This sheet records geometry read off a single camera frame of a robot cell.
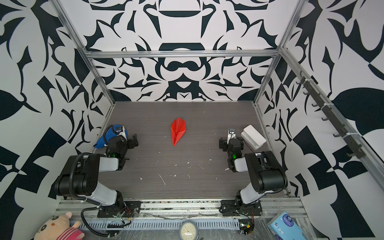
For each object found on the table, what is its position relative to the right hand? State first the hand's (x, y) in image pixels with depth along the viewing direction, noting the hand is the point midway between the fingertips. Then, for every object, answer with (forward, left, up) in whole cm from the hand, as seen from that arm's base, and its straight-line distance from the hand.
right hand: (232, 136), depth 94 cm
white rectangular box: (-1, -12, 0) cm, 12 cm away
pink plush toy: (-45, +81, +4) cm, 93 cm away
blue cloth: (-6, +65, +17) cm, 67 cm away
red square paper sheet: (+8, +34, -2) cm, 35 cm away
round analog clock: (-47, +27, -1) cm, 54 cm away
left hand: (+1, +65, +4) cm, 65 cm away
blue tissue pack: (-46, -16, -2) cm, 49 cm away
